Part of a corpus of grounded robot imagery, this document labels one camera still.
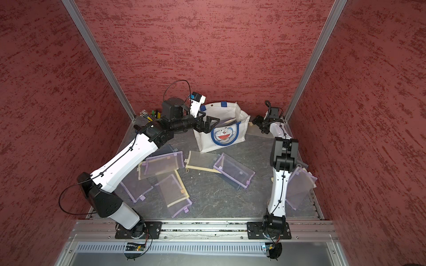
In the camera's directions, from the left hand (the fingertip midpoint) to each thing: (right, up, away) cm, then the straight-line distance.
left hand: (210, 120), depth 69 cm
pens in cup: (-39, +7, +39) cm, 56 cm away
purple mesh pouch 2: (-21, -38, +18) cm, 47 cm away
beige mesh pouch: (+26, -3, +34) cm, 43 cm away
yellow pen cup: (-38, +6, +41) cm, 56 cm away
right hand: (+30, 0, +39) cm, 49 cm away
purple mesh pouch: (+14, -28, +23) cm, 39 cm away
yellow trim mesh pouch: (-7, -23, +28) cm, 37 cm away
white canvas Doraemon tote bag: (+11, -3, +24) cm, 27 cm away
